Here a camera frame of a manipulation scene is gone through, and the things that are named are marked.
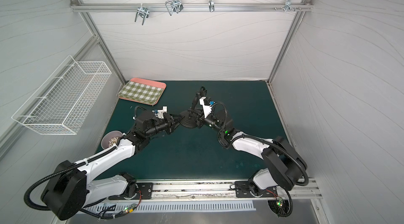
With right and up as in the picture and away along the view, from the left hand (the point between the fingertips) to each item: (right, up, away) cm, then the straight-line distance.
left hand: (185, 118), depth 75 cm
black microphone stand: (+2, -1, +2) cm, 3 cm away
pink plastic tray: (-34, +20, +42) cm, 58 cm away
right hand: (+2, +4, +1) cm, 4 cm away
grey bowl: (-45, -12, +12) cm, 48 cm away
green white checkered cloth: (-37, +13, +38) cm, 55 cm away
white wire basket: (-54, +7, -7) cm, 55 cm away
